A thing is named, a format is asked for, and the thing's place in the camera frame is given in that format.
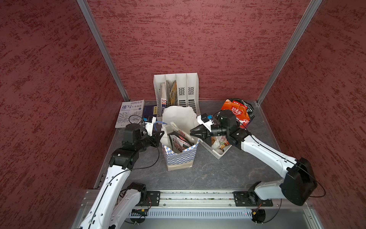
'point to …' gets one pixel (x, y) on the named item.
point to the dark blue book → (148, 110)
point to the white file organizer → (187, 89)
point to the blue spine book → (163, 97)
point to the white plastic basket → (213, 149)
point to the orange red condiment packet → (241, 111)
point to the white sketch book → (130, 112)
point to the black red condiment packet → (178, 142)
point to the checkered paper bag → (182, 119)
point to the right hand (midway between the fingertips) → (191, 134)
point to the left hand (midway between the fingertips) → (162, 135)
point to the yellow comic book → (171, 93)
